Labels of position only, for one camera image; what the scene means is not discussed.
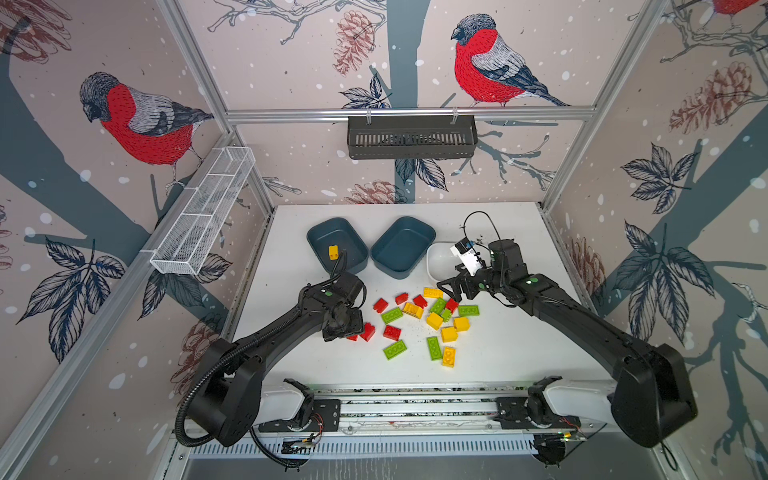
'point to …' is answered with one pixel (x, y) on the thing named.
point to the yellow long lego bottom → (449, 357)
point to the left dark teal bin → (342, 232)
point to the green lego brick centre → (438, 306)
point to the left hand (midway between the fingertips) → (352, 330)
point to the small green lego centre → (446, 315)
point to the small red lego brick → (400, 299)
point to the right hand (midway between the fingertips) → (448, 277)
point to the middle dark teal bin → (401, 249)
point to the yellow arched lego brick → (413, 309)
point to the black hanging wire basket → (412, 136)
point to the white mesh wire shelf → (205, 211)
